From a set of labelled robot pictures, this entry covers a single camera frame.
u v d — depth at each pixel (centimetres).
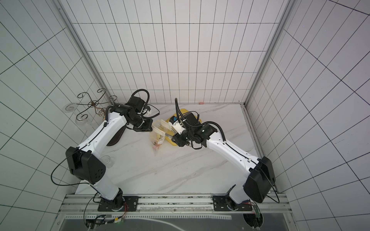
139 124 69
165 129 81
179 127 67
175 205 74
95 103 78
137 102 65
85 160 44
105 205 72
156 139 79
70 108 73
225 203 65
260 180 40
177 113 65
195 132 57
